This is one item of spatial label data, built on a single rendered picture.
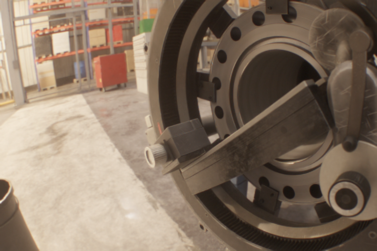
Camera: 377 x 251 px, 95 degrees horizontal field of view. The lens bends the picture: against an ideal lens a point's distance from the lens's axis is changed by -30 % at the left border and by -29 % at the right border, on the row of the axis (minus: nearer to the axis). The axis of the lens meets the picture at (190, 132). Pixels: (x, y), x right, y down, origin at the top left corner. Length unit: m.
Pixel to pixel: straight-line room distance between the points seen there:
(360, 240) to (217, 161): 0.30
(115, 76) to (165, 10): 5.19
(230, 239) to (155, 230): 0.55
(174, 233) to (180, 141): 0.63
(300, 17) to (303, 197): 0.38
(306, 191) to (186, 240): 0.61
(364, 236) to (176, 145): 0.37
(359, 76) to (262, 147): 0.18
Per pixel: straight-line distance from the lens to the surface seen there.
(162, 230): 1.05
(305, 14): 0.45
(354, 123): 0.28
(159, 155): 0.46
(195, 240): 0.99
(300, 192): 0.54
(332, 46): 0.34
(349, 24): 0.34
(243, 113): 0.58
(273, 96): 0.69
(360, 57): 0.27
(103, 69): 5.59
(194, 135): 0.48
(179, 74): 0.61
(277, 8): 0.48
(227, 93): 0.59
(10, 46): 7.72
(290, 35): 0.47
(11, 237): 0.92
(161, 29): 0.56
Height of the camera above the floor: 0.72
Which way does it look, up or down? 20 degrees down
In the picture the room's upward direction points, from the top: 4 degrees counter-clockwise
